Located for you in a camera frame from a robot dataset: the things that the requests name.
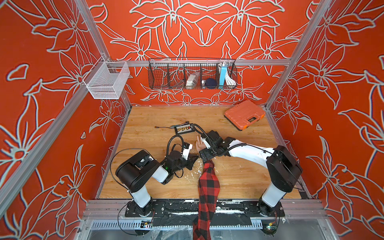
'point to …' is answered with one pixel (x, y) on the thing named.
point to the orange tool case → (244, 114)
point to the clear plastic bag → (192, 80)
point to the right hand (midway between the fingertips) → (203, 153)
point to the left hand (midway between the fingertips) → (198, 156)
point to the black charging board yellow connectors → (187, 127)
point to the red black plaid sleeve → (209, 190)
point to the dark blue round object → (211, 83)
